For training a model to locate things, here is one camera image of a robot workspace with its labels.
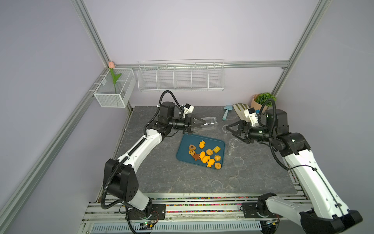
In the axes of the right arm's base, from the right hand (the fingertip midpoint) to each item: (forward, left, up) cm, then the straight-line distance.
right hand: (229, 130), depth 65 cm
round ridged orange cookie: (+5, +6, -31) cm, 32 cm away
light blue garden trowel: (+46, -13, -32) cm, 58 cm away
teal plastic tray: (+16, +20, -34) cm, 43 cm away
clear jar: (+6, +7, -2) cm, 10 cm away
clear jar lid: (-15, +3, -34) cm, 38 cm away
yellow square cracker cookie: (+8, +1, -33) cm, 34 cm away
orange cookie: (+4, +10, -32) cm, 34 cm away
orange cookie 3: (-1, +6, -32) cm, 33 cm away
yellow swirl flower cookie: (+2, +1, -32) cm, 32 cm away
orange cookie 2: (+1, +9, -32) cm, 33 cm away
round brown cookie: (-3, +1, -33) cm, 33 cm away
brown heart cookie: (+9, +17, -32) cm, 38 cm away
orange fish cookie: (+12, +11, -33) cm, 36 cm away
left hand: (+3, +11, -2) cm, 12 cm away
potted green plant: (+44, -34, -21) cm, 59 cm away
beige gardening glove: (+48, -24, -35) cm, 64 cm away
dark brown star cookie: (+2, +15, -32) cm, 35 cm away
